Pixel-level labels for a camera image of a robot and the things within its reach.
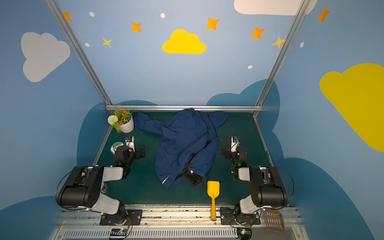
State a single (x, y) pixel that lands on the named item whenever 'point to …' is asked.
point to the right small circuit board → (244, 233)
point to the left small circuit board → (118, 233)
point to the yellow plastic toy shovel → (213, 192)
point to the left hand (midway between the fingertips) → (135, 146)
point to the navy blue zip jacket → (185, 151)
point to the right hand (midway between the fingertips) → (232, 144)
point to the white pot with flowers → (122, 121)
